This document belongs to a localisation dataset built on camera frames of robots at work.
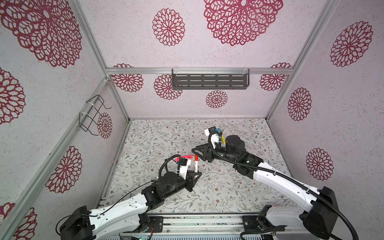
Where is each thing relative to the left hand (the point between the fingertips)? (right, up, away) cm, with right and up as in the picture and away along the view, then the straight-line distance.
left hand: (199, 175), depth 73 cm
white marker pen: (-2, +5, -4) cm, 7 cm away
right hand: (-3, +14, -6) cm, 16 cm away
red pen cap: (-2, +9, -5) cm, 11 cm away
